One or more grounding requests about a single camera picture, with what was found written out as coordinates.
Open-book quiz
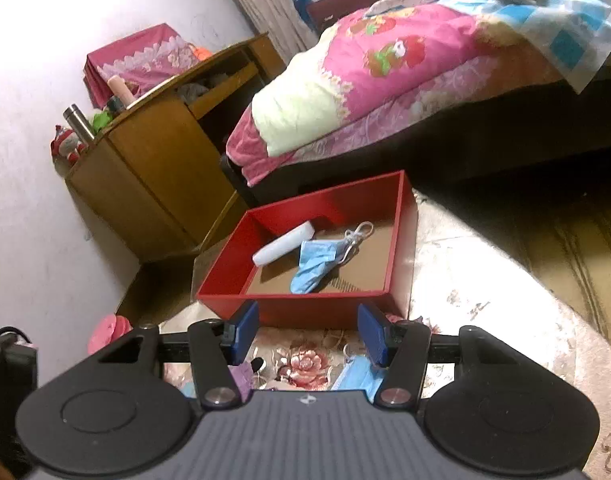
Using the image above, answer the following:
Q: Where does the purple grey fluffy cloth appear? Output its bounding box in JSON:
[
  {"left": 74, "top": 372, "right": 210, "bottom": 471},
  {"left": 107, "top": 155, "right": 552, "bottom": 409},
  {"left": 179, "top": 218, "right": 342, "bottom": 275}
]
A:
[{"left": 228, "top": 362, "right": 254, "bottom": 403}]

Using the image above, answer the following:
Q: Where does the blue face mask on table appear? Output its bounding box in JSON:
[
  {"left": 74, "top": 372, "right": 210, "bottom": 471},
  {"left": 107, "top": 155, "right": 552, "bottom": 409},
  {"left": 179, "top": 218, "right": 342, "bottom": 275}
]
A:
[{"left": 331, "top": 356, "right": 386, "bottom": 402}]

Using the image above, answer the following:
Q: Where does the red cardboard tray box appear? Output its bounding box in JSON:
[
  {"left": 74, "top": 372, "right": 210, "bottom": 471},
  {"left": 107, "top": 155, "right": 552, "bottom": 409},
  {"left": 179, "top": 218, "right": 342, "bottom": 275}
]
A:
[{"left": 197, "top": 171, "right": 418, "bottom": 330}]

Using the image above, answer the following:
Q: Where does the blue face mask in tray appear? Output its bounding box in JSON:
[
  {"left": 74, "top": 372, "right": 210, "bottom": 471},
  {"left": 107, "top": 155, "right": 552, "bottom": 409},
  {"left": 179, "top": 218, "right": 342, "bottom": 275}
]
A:
[{"left": 290, "top": 221, "right": 375, "bottom": 295}]

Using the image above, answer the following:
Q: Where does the white foam block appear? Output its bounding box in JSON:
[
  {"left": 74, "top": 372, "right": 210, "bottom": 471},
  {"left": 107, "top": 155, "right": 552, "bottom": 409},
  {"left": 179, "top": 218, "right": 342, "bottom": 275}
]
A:
[{"left": 252, "top": 221, "right": 315, "bottom": 266}]

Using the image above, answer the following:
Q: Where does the pink round object on floor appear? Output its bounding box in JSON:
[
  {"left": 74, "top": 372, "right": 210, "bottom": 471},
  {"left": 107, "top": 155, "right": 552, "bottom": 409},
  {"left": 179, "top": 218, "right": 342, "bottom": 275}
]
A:
[{"left": 87, "top": 314, "right": 132, "bottom": 356}]

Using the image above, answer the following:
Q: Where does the wooden bedside cabinet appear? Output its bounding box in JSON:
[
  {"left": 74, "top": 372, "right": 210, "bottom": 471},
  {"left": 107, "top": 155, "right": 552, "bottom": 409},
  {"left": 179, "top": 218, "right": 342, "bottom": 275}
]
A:
[{"left": 66, "top": 35, "right": 286, "bottom": 262}]

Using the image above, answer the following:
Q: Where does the black device at left edge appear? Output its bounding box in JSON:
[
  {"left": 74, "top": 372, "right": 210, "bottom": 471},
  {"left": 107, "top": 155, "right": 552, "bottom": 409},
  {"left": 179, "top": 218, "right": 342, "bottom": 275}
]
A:
[{"left": 0, "top": 326, "right": 37, "bottom": 479}]

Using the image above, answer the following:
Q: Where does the green toy on cabinet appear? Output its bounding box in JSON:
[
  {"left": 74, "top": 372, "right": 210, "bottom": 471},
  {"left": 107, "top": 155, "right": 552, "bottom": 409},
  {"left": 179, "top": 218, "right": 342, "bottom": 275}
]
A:
[{"left": 90, "top": 110, "right": 113, "bottom": 134}]

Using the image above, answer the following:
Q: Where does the red santa plush toy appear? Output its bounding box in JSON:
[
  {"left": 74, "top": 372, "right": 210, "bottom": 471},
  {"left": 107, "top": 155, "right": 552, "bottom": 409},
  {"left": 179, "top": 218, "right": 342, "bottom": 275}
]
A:
[{"left": 50, "top": 125, "right": 87, "bottom": 167}]

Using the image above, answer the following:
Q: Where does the steel thermos bottle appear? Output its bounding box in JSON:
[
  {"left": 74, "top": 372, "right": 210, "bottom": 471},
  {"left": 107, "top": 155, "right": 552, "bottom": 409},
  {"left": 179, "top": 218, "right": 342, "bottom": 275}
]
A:
[{"left": 63, "top": 104, "right": 96, "bottom": 145}]

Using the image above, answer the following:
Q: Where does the pink floral quilt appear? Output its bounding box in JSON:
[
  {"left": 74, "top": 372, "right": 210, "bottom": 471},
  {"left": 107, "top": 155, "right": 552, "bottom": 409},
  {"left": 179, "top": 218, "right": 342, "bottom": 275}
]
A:
[{"left": 226, "top": 3, "right": 561, "bottom": 186}]

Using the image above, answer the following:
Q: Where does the pink cylinder bottle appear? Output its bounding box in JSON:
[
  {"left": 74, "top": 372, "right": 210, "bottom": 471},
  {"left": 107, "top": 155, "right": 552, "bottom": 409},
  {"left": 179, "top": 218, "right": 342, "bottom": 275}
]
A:
[{"left": 108, "top": 75, "right": 136, "bottom": 107}]

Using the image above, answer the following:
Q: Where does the pink lace covered box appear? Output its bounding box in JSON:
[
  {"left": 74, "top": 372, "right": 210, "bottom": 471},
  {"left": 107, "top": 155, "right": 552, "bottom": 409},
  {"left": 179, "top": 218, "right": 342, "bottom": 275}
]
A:
[{"left": 83, "top": 23, "right": 199, "bottom": 108}]

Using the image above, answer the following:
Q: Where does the beige curtain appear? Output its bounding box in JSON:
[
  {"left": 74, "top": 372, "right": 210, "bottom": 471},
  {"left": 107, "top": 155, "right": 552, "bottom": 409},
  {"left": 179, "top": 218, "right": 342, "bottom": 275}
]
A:
[{"left": 238, "top": 0, "right": 317, "bottom": 62}]

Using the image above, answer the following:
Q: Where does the checkered blue white blanket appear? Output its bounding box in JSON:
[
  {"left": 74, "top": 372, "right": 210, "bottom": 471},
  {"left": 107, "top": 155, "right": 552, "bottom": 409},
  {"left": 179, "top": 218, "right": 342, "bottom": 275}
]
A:
[{"left": 367, "top": 0, "right": 611, "bottom": 92}]

